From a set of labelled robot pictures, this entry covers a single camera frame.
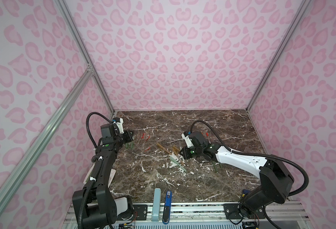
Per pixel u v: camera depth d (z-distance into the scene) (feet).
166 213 2.41
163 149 3.20
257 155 1.50
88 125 1.93
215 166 2.95
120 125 2.46
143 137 3.40
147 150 3.20
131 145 3.26
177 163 2.96
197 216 2.37
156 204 2.32
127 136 2.41
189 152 2.40
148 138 3.39
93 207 1.44
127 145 3.24
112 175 2.81
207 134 3.41
